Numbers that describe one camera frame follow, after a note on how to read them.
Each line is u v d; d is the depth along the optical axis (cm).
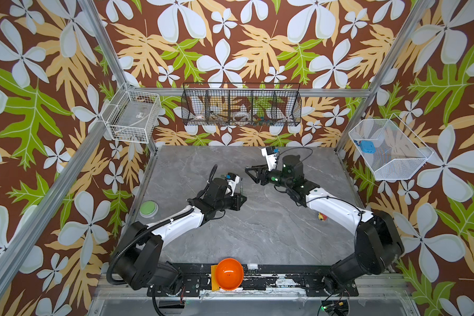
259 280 77
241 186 82
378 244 44
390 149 82
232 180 76
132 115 86
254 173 78
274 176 71
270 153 71
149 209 93
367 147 85
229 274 77
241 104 97
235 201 74
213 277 75
